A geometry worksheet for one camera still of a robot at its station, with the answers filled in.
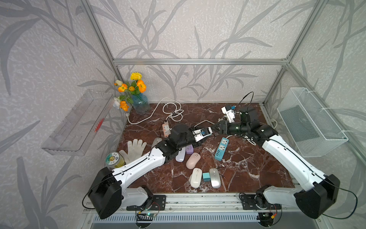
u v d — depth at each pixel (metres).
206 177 0.81
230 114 0.67
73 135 0.64
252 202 0.73
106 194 0.39
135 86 0.81
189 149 0.91
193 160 0.87
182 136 0.57
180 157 0.89
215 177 0.80
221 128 0.64
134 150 0.93
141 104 1.06
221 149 0.91
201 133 0.61
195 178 0.79
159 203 0.73
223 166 0.87
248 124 0.56
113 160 0.80
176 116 1.07
